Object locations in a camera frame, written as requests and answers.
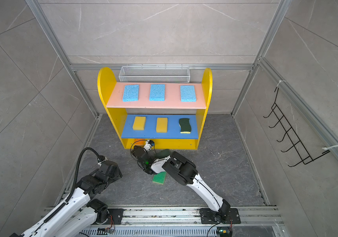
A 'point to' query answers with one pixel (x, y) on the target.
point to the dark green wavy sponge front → (185, 125)
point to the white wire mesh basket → (154, 74)
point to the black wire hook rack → (303, 154)
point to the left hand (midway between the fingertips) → (116, 168)
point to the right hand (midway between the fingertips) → (132, 146)
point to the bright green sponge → (159, 177)
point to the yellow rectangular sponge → (162, 125)
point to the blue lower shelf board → (174, 129)
